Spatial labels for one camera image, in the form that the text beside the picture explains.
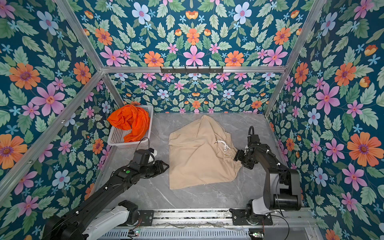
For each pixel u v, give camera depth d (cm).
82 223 42
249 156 75
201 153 96
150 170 69
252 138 74
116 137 99
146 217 74
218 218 75
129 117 103
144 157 64
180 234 70
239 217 73
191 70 93
